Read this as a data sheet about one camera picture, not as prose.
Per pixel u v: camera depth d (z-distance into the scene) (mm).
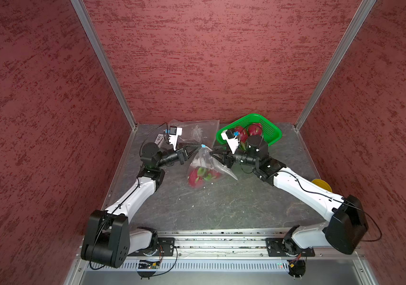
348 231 422
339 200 437
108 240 406
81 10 710
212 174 868
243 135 1048
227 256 725
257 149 559
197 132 1067
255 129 1067
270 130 1115
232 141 638
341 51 836
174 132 643
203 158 743
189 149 680
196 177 814
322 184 834
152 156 578
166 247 740
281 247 735
